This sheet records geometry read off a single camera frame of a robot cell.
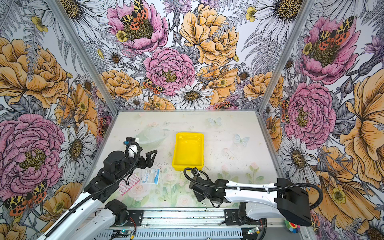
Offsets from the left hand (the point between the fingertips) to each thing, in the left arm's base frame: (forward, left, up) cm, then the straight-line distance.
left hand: (149, 154), depth 76 cm
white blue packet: (-4, +2, -19) cm, 19 cm away
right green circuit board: (-30, -50, -19) cm, 61 cm away
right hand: (-14, -25, -17) cm, 34 cm away
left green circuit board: (-30, +12, -20) cm, 38 cm away
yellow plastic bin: (+12, -19, -18) cm, 28 cm away
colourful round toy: (-30, -67, -17) cm, 76 cm away
